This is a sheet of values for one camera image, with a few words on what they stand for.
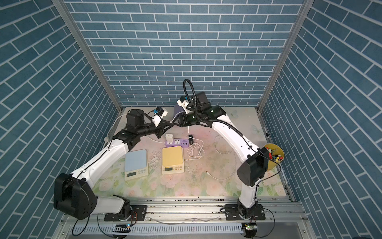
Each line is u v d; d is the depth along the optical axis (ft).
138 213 2.41
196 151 3.15
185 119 2.17
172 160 3.01
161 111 2.16
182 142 3.20
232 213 2.41
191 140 3.23
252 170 1.72
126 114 1.97
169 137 3.05
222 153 3.20
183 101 2.23
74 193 1.31
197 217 2.42
